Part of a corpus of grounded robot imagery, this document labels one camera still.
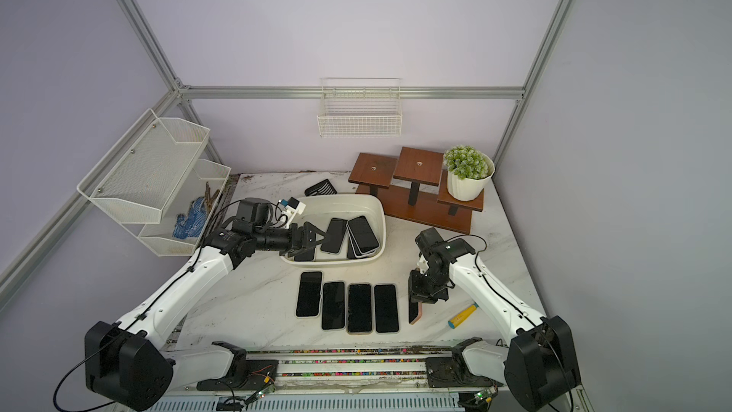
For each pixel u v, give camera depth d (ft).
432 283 2.20
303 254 3.13
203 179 3.32
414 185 3.30
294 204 2.40
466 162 2.64
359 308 2.75
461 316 2.71
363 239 3.16
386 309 2.76
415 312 2.41
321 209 3.53
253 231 2.02
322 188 3.76
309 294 2.94
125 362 1.27
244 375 2.35
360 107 3.12
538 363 1.29
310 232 2.21
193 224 2.86
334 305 2.83
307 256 3.06
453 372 2.40
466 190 2.82
